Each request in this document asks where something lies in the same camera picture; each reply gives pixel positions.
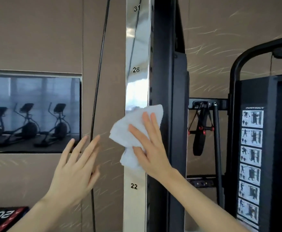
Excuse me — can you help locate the wall-mounted black screen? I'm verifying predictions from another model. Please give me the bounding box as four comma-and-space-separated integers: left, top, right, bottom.
0, 69, 83, 154

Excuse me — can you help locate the thin black machine cable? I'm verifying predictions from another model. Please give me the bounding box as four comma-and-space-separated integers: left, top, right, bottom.
90, 0, 111, 232

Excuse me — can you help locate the person's right hand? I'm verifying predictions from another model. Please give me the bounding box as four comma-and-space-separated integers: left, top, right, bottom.
128, 111, 178, 183

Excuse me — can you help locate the person's left hand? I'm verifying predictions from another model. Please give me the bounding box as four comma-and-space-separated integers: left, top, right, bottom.
45, 134, 101, 207

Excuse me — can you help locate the person's right forearm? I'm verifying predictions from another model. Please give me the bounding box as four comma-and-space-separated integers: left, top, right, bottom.
163, 168, 250, 232

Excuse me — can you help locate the white cleaning cloth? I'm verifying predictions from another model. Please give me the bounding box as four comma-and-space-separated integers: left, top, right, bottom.
109, 104, 164, 171

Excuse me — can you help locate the black weight stack cover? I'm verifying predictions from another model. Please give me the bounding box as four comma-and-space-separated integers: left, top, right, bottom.
233, 73, 282, 232

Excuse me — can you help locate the black cable machine frame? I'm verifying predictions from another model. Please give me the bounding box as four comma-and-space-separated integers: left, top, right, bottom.
145, 0, 282, 232

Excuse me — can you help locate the black straight attachment bar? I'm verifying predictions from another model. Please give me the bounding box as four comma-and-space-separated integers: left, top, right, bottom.
211, 102, 225, 208

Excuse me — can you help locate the chrome numbered rail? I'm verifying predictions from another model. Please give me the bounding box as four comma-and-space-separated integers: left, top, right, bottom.
123, 0, 155, 232

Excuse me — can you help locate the strip of exercise pictogram stickers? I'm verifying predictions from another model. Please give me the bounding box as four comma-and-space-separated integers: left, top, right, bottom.
236, 110, 264, 230

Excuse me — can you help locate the black plyo jump box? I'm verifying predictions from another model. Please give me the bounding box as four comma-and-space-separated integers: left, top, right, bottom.
0, 206, 30, 232

